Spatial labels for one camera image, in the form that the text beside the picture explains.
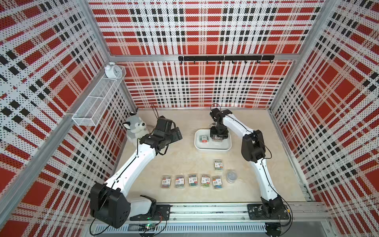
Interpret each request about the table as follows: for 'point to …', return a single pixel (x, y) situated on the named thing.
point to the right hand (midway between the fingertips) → (218, 136)
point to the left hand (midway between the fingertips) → (176, 134)
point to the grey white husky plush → (136, 129)
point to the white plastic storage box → (224, 145)
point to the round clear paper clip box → (231, 176)
